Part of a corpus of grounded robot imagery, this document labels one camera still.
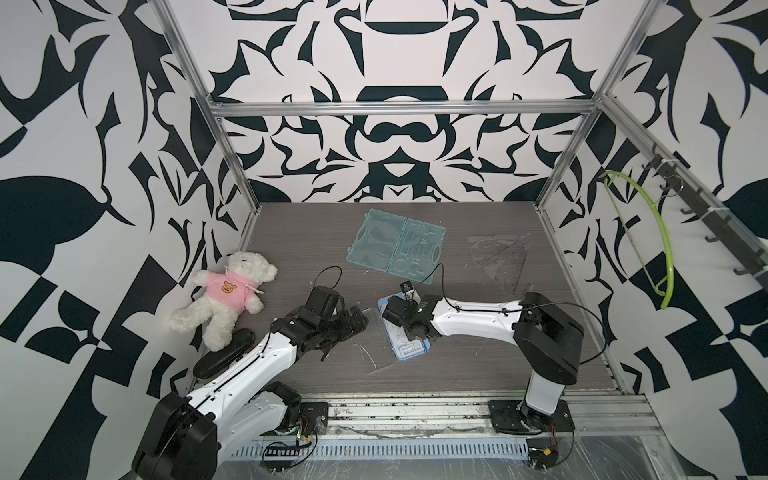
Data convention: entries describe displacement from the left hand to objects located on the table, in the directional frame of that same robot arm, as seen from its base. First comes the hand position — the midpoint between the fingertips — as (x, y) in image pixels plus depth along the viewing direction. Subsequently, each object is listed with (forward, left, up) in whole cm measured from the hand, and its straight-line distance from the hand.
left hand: (356, 322), depth 83 cm
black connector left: (-29, +18, -10) cm, 36 cm away
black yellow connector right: (-32, -44, -9) cm, 55 cm away
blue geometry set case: (-6, -12, -5) cm, 15 cm away
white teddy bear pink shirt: (+10, +36, +2) cm, 38 cm away
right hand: (+2, -17, -5) cm, 18 cm away
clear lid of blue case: (-5, -5, -7) cm, 10 cm away
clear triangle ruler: (+29, -45, -7) cm, 54 cm away
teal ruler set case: (+31, -14, -6) cm, 34 cm away
